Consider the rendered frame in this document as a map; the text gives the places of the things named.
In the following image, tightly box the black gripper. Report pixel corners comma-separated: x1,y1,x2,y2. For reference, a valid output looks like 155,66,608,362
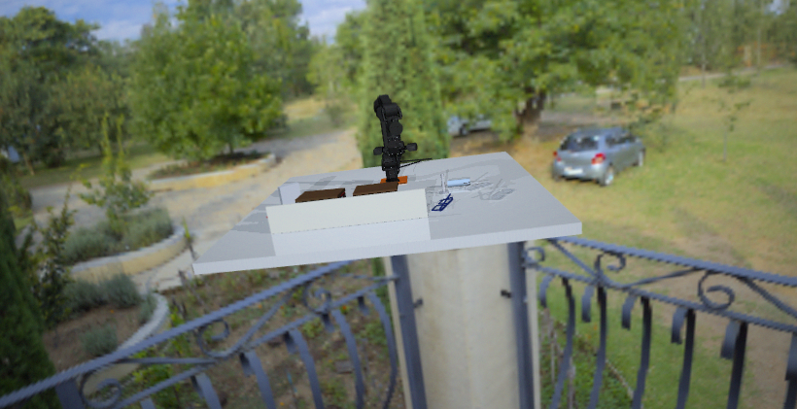
373,134,418,167

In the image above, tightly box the light blue cylinder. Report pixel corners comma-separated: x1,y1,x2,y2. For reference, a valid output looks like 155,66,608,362
447,179,470,187

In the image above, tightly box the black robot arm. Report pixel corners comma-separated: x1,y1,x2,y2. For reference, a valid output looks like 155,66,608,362
373,95,404,183

